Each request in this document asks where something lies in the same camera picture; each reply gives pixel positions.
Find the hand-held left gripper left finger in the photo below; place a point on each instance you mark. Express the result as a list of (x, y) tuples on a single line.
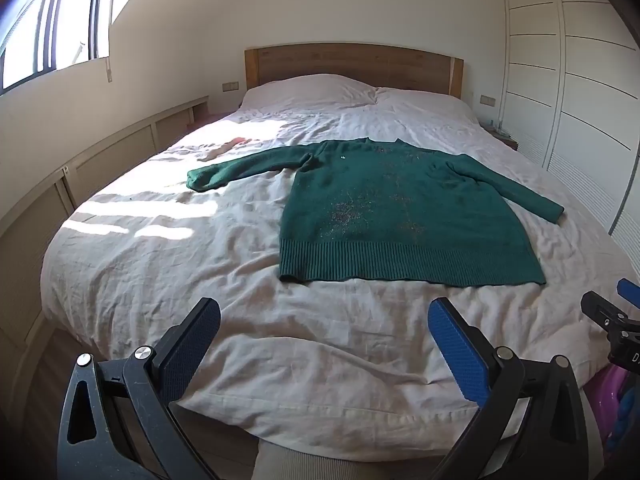
[(192, 340)]

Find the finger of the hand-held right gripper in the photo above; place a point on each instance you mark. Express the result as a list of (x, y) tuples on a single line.
[(629, 291), (600, 310)]

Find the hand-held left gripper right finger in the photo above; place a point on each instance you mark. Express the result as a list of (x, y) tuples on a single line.
[(457, 345)]

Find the green knitted sweater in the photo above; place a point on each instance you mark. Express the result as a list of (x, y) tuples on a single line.
[(400, 215)]

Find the person's right hand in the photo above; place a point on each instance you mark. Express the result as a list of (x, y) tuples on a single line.
[(629, 420)]

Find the pink plastic object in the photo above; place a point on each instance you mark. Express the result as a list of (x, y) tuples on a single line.
[(605, 405)]

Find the white bed cover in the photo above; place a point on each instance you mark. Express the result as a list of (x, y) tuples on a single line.
[(210, 260)]

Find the small peach cloth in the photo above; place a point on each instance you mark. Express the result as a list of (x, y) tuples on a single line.
[(225, 147)]

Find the white wardrobe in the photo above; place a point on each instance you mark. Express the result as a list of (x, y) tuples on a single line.
[(575, 90)]

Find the white pillow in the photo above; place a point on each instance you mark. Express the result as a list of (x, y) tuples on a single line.
[(310, 91), (425, 102)]

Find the wooden headboard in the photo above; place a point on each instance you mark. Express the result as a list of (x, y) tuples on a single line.
[(350, 65)]

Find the window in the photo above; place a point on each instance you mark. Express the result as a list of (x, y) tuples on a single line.
[(55, 15)]

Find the low louvred wall cabinet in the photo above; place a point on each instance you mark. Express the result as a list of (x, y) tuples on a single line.
[(100, 160)]

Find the wall socket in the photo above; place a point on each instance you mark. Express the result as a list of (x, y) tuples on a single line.
[(229, 86), (487, 100)]

